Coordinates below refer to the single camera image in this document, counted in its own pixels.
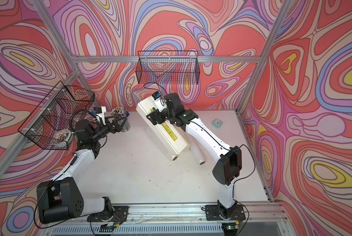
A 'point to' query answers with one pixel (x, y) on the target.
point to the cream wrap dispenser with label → (170, 138)
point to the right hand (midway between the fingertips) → (155, 115)
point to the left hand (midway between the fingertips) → (124, 118)
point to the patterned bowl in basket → (64, 134)
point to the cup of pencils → (121, 112)
